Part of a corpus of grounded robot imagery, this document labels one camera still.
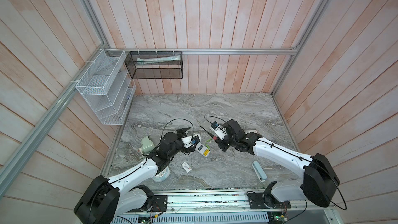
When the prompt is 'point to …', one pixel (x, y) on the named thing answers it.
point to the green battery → (209, 140)
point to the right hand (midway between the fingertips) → (217, 138)
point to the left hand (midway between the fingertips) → (191, 134)
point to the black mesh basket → (155, 65)
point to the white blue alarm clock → (161, 176)
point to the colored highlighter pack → (247, 131)
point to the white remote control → (202, 150)
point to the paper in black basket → (151, 60)
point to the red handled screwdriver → (214, 137)
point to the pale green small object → (147, 145)
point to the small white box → (186, 167)
